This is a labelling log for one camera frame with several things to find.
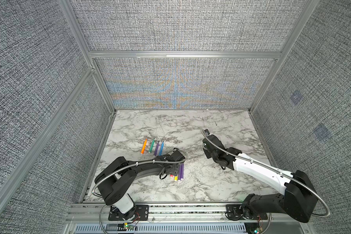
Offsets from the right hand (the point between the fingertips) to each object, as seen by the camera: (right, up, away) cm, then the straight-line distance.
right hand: (210, 142), depth 84 cm
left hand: (-20, -16, +6) cm, 26 cm away
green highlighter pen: (-36, -4, +14) cm, 39 cm away
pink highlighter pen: (-22, -17, -6) cm, 28 cm away
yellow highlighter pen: (-19, -21, 0) cm, 28 cm away
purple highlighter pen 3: (-16, -18, +4) cm, 24 cm away
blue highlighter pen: (-29, -6, +14) cm, 32 cm away
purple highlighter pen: (-32, -7, +14) cm, 36 cm away
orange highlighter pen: (-41, -5, +14) cm, 43 cm away
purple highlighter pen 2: (-18, -18, +3) cm, 26 cm away
